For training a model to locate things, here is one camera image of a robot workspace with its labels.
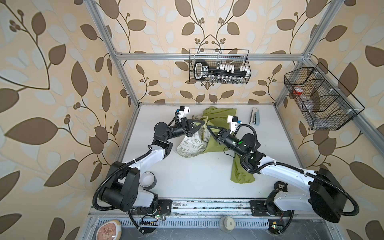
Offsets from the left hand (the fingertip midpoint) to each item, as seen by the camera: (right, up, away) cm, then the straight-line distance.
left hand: (205, 125), depth 65 cm
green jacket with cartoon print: (0, -10, +19) cm, 21 cm away
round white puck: (+9, -41, -4) cm, 42 cm away
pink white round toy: (-43, -48, +2) cm, 64 cm away
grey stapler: (+39, +4, +44) cm, 59 cm away
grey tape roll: (-31, -32, +19) cm, 49 cm away
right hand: (+1, -2, +2) cm, 3 cm away
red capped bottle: (+52, +18, +16) cm, 57 cm away
